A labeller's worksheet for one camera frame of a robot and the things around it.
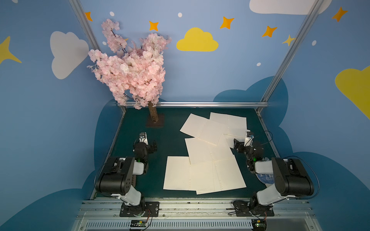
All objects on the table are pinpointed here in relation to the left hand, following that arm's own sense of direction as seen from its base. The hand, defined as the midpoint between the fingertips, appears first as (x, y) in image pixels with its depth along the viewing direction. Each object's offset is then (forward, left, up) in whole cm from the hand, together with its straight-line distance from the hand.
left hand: (146, 139), depth 94 cm
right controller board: (-44, -65, -10) cm, 80 cm away
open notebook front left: (-21, -22, -4) cm, 31 cm away
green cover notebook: (-5, -37, -7) cm, 38 cm away
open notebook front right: (-20, -49, -7) cm, 54 cm away
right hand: (+2, -65, +1) cm, 65 cm away
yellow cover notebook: (+14, -44, -8) cm, 47 cm away
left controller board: (-45, -3, -8) cm, 46 cm away
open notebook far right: (+17, -63, -8) cm, 66 cm away
